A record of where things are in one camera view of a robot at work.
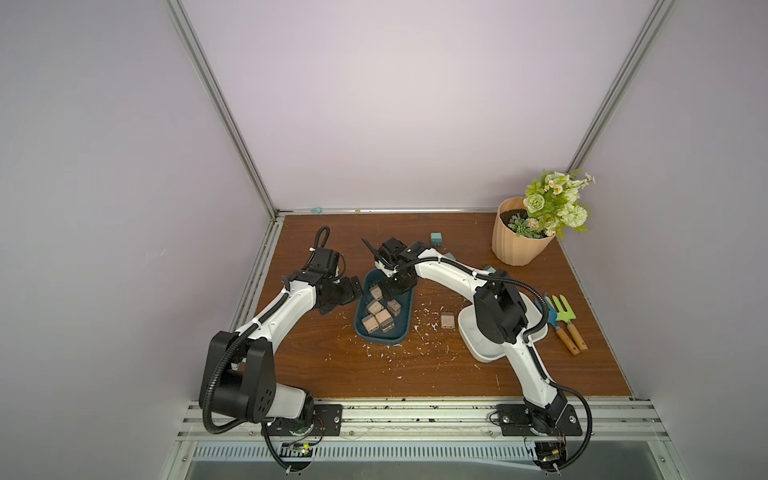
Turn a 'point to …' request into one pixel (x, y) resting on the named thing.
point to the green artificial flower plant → (551, 203)
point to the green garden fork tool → (566, 315)
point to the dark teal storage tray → (402, 321)
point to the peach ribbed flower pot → (510, 247)
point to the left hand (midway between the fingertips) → (356, 293)
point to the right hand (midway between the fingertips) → (391, 288)
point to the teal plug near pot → (490, 269)
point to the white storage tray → (486, 348)
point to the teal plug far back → (436, 239)
